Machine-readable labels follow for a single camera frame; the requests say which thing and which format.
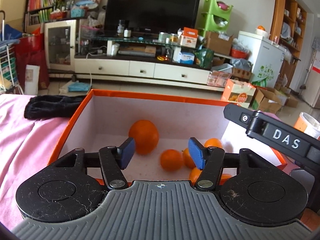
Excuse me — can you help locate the orange printed carton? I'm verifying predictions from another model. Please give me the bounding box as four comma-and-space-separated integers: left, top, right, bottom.
221, 79, 257, 109

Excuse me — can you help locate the green packet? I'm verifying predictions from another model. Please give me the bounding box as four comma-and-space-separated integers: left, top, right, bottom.
194, 48, 215, 68

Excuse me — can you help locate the white mini fridge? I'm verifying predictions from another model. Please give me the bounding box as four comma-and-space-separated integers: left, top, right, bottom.
237, 31, 287, 88

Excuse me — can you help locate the white glass door cabinet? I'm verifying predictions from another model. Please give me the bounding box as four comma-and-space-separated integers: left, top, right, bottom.
44, 19, 80, 65

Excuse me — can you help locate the white paper bag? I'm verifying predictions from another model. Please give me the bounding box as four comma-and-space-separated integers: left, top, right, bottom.
25, 65, 40, 95

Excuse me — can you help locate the red basin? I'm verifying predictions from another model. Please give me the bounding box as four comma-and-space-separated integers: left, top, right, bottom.
230, 48, 250, 58

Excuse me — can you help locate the pink floral blanket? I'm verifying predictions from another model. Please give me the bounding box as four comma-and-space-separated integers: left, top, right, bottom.
0, 94, 75, 228

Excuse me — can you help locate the white television stand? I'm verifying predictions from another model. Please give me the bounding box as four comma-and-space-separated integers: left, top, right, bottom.
74, 36, 225, 92

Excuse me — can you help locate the tan cardboard box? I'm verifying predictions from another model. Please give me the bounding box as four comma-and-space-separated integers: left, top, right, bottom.
0, 0, 30, 25

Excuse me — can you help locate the white bowl with orange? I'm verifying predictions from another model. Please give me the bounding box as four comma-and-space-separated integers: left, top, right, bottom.
255, 25, 271, 38

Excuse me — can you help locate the small orange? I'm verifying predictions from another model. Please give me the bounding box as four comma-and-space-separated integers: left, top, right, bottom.
189, 167, 232, 183
204, 138, 223, 149
182, 148, 198, 169
160, 149, 184, 172

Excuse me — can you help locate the large orange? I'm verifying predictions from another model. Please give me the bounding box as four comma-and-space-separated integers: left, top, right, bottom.
128, 120, 160, 155

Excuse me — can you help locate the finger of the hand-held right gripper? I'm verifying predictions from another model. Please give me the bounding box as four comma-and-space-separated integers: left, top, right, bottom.
223, 104, 255, 130

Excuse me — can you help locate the pink basket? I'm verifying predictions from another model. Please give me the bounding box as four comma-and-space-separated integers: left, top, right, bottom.
81, 25, 103, 39

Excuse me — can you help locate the light blue cloth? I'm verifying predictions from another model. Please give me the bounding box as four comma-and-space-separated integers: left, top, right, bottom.
67, 82, 89, 92

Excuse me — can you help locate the white and orange cup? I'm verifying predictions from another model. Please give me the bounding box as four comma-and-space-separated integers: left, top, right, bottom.
294, 112, 320, 140

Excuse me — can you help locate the white wire storage cart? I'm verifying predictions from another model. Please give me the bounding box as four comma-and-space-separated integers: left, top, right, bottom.
0, 40, 20, 94

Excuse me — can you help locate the wooden open shelf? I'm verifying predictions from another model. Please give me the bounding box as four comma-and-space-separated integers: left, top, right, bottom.
269, 0, 307, 93

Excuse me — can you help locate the red bag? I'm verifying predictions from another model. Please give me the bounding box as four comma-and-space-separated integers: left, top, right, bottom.
14, 32, 50, 90

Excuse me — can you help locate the orange and white medicine box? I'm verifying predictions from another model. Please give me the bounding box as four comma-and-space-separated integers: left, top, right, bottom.
179, 27, 200, 47

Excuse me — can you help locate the black flat television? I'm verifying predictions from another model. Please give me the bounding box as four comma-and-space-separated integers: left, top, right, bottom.
104, 0, 202, 33

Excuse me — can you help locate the open brown cardboard box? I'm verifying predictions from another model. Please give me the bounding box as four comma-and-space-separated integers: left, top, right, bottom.
205, 31, 234, 55

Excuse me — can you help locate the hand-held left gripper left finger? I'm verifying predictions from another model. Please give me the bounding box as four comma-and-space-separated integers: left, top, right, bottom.
49, 137, 137, 190

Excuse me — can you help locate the black cloth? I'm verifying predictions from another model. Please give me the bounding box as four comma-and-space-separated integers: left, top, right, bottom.
24, 95, 87, 120

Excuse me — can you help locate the orange cardboard box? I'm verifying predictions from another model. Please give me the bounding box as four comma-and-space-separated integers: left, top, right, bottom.
47, 89, 288, 188

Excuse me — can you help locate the red printed package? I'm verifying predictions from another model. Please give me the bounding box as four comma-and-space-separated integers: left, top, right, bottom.
207, 70, 233, 87

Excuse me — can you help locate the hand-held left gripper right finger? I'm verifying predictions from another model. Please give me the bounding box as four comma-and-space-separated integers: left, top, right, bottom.
188, 137, 275, 191

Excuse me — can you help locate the bookshelf with books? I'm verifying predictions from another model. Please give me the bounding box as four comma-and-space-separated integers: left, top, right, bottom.
25, 0, 75, 33

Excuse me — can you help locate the green plastic shelf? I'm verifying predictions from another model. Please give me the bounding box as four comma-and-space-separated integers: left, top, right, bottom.
197, 0, 234, 38

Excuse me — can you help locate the blue and white box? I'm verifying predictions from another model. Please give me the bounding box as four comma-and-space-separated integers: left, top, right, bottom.
179, 51, 195, 65

